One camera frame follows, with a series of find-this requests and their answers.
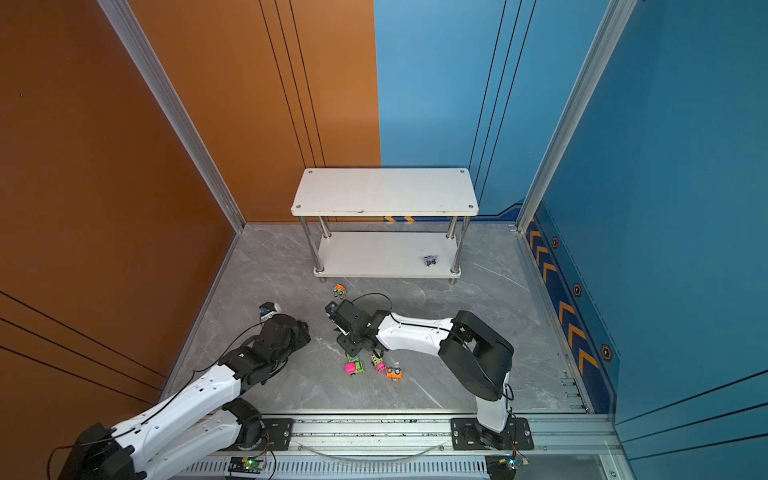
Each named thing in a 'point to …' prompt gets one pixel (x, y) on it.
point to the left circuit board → (246, 464)
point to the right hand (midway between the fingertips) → (347, 337)
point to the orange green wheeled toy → (339, 291)
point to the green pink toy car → (379, 364)
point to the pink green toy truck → (354, 366)
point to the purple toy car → (430, 260)
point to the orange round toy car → (394, 373)
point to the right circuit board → (503, 466)
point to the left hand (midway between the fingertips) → (304, 326)
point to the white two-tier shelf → (324, 193)
